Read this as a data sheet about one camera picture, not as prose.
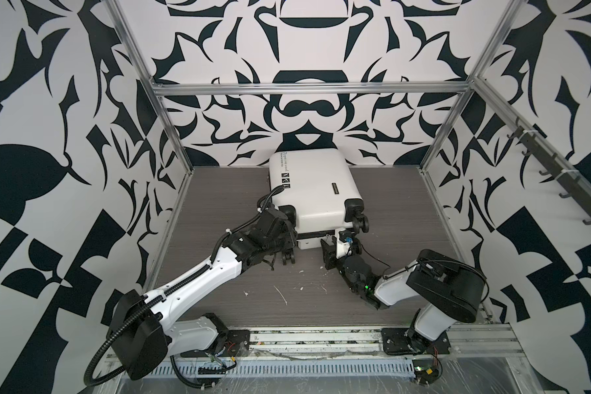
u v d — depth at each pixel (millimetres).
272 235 599
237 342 743
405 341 744
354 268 663
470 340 759
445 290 457
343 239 732
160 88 915
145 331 386
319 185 849
